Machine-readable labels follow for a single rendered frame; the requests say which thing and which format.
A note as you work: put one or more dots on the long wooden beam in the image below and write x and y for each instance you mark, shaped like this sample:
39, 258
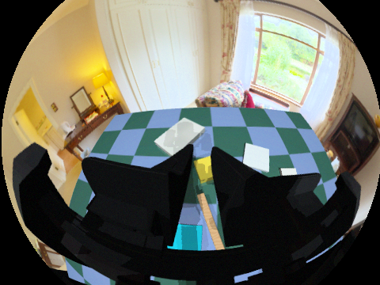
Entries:
210, 222

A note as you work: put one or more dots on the yellow rectangular block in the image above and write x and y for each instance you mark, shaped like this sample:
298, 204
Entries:
203, 168

